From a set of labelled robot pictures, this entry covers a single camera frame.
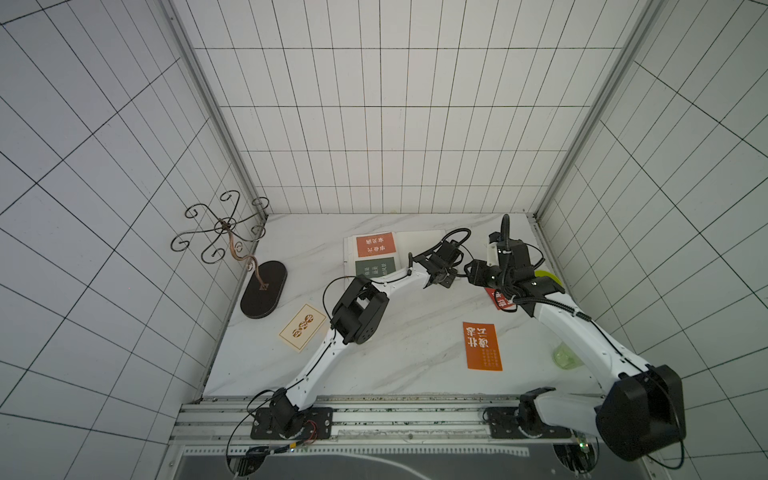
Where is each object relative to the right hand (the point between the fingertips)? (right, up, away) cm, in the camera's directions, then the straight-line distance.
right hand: (472, 262), depth 85 cm
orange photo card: (-29, +5, +25) cm, 39 cm away
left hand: (-6, -6, +17) cm, 19 cm away
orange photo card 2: (+3, -25, +1) cm, 25 cm away
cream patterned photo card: (-51, -20, +5) cm, 55 cm away
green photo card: (-30, -3, +16) cm, 34 cm away
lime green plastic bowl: (+28, -5, +15) cm, 32 cm away
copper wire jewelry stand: (-66, -7, +15) cm, 68 cm away
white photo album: (-18, +5, +25) cm, 31 cm away
